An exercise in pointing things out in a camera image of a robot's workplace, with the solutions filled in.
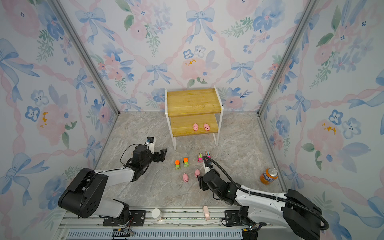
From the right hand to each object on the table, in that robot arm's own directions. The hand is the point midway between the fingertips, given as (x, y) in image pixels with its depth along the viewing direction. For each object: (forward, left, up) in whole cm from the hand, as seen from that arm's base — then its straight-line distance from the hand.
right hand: (201, 175), depth 84 cm
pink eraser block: (-18, -3, -1) cm, 19 cm away
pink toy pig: (-1, +9, -3) cm, 9 cm away
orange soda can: (-2, -35, +5) cm, 36 cm away
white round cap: (-20, +21, +3) cm, 29 cm away
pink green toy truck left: (+11, 0, -2) cm, 11 cm away
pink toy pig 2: (+2, +2, -3) cm, 5 cm away
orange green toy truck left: (+7, +14, -2) cm, 16 cm away
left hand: (+16, +25, +4) cm, 30 cm away
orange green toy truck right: (+9, +9, -2) cm, 13 cm away
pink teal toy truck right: (+14, -5, -2) cm, 15 cm away
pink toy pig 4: (+23, +3, +14) cm, 27 cm away
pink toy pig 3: (+23, -3, +14) cm, 27 cm away
